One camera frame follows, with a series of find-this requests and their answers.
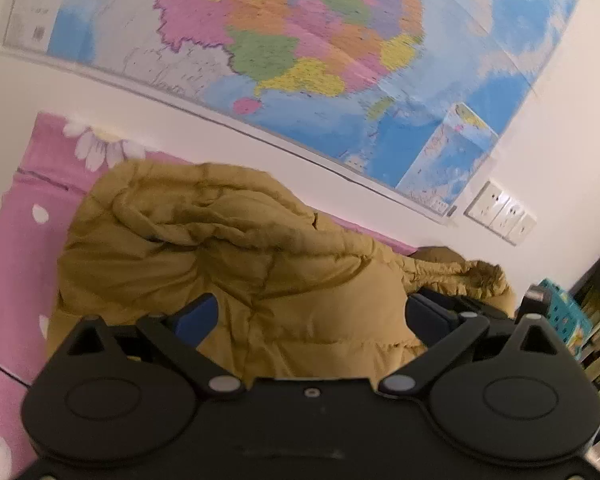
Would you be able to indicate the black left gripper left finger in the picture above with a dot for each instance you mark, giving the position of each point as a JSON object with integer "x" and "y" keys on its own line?
{"x": 175, "y": 339}

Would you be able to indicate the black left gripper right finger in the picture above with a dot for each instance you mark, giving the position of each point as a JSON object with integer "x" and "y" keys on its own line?
{"x": 448, "y": 336}

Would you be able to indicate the mustard yellow puffer jacket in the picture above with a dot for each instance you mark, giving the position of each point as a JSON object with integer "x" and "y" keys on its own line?
{"x": 299, "y": 296}

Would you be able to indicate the teal plastic storage basket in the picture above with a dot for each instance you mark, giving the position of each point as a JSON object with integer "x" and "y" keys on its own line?
{"x": 572, "y": 325}

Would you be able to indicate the pink floral bed sheet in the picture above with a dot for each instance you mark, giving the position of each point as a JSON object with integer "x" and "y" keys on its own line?
{"x": 62, "y": 163}

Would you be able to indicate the white wall switch panel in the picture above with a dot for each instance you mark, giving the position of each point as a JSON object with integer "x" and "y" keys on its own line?
{"x": 501, "y": 214}

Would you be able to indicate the colourful wall map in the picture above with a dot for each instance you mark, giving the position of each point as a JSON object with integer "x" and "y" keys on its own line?
{"x": 406, "y": 97}

